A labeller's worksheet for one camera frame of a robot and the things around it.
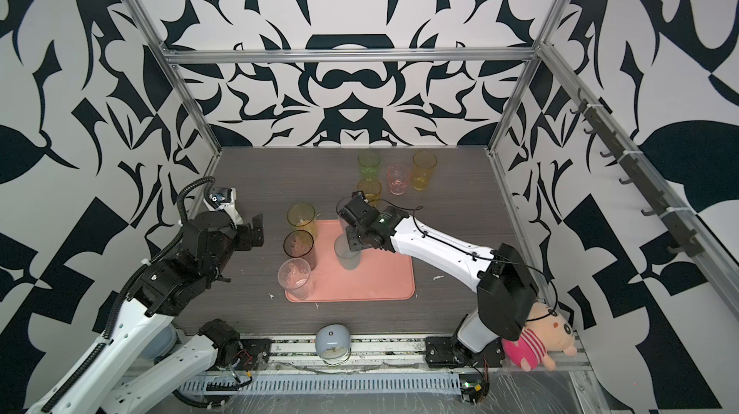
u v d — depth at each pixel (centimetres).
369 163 108
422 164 99
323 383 71
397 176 105
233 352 66
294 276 83
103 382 40
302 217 83
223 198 58
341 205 87
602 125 64
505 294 42
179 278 48
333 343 69
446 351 75
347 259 89
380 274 85
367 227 60
